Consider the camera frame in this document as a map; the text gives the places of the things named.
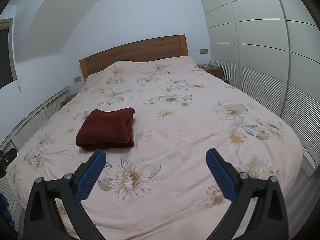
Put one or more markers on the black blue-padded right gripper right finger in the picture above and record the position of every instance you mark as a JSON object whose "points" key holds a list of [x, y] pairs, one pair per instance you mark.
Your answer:
{"points": [[269, 218]]}

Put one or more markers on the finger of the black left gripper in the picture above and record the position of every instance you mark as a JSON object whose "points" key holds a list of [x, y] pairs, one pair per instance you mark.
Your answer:
{"points": [[6, 159]]}

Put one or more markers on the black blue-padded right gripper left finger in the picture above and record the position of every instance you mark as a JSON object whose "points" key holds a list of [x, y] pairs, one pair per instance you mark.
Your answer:
{"points": [[42, 218]]}

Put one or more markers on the dark red knitted sweater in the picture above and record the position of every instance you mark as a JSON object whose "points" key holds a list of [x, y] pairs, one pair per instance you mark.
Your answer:
{"points": [[104, 130]]}

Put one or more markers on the wooden left nightstand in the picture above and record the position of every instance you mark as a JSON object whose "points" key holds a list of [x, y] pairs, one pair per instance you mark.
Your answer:
{"points": [[67, 100]]}

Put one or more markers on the wooden nightstand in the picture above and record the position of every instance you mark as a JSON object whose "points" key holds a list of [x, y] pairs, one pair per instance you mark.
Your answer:
{"points": [[214, 70], [67, 100]]}

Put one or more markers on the wooden right nightstand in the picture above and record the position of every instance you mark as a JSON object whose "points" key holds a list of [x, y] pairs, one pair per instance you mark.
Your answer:
{"points": [[214, 70]]}

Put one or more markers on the wooden bed headboard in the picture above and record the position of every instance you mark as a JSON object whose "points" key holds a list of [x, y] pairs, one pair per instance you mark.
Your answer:
{"points": [[140, 51]]}

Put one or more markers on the white louvered wardrobe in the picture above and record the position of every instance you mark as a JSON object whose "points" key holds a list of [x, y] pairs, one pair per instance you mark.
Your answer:
{"points": [[270, 50]]}

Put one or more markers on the dark window with frame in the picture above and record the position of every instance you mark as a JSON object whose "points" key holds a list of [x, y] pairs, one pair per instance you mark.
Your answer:
{"points": [[7, 62]]}

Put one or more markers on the left wall switch plate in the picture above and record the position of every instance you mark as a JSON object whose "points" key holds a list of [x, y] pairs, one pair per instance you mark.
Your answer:
{"points": [[77, 79]]}

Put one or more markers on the wall switch plate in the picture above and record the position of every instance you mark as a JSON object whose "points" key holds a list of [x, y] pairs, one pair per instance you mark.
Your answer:
{"points": [[77, 79], [203, 51]]}

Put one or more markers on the right wall switch plate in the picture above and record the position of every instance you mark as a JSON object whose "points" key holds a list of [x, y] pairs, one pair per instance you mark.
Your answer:
{"points": [[203, 51]]}

